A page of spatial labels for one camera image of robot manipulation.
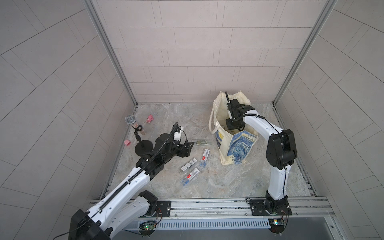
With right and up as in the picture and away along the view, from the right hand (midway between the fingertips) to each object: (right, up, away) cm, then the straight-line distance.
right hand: (230, 125), depth 95 cm
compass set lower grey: (-27, -22, -11) cm, 36 cm away
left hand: (-25, -7, -19) cm, 32 cm away
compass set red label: (-17, -19, -8) cm, 27 cm away
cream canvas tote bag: (-1, -10, -16) cm, 19 cm away
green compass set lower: (-18, -11, -1) cm, 21 cm away
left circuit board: (-43, -43, -31) cm, 68 cm away
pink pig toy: (-55, +4, +10) cm, 56 cm away
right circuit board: (+16, -44, -27) cm, 54 cm away
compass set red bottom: (-28, -28, -16) cm, 43 cm away
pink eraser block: (-65, -10, -3) cm, 66 cm away
